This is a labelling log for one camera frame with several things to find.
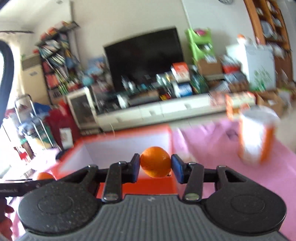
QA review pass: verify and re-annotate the large orange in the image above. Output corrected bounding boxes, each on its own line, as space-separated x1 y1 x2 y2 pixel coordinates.
140 147 171 178

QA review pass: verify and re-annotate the orange cardboard shoe box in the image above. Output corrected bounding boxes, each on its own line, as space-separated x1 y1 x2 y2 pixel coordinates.
52 125 178 195

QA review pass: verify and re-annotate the white TV cabinet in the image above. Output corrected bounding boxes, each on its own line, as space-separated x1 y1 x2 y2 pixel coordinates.
97 93 226 132

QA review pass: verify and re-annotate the small orange mandarin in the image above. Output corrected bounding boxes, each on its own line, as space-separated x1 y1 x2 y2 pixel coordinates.
36 172 55 180

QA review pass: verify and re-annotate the white glass door cabinet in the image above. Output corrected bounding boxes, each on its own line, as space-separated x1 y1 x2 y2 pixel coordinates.
66 87 99 130

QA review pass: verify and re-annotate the orange white round canister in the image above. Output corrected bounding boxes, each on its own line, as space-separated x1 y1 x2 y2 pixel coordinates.
238 105 280 165

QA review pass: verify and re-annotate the metal folding cart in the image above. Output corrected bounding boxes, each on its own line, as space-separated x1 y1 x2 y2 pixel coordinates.
15 94 56 154

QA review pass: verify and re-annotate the black flat television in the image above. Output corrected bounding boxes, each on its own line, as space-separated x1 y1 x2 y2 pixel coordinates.
104 27 184 92

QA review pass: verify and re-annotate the dark tall bookshelf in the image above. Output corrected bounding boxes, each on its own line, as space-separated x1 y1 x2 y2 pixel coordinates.
36 21 81 105

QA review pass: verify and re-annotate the green plastic shelf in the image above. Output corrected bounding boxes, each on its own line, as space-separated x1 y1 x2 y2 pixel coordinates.
185 28 215 61

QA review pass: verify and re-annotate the wooden display shelf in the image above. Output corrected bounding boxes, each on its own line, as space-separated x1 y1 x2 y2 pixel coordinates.
244 0 293 88

